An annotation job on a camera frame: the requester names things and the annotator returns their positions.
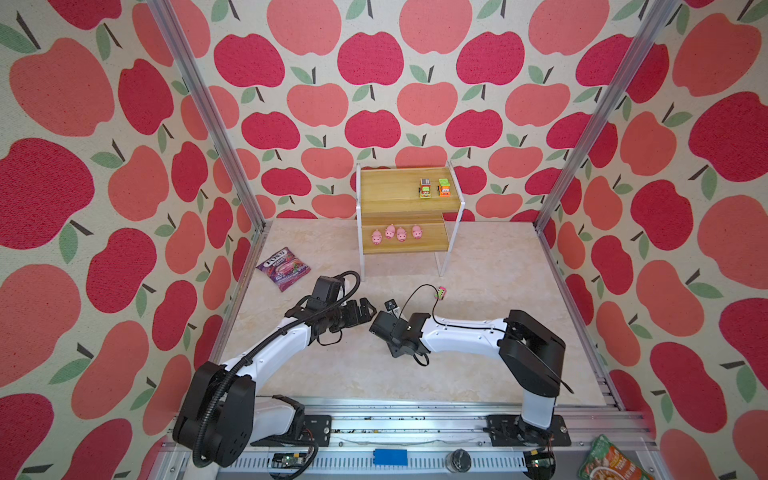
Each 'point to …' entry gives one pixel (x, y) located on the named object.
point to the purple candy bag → (284, 268)
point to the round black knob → (459, 460)
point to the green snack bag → (608, 461)
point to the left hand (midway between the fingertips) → (369, 316)
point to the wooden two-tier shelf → (407, 211)
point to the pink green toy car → (441, 293)
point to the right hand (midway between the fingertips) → (405, 336)
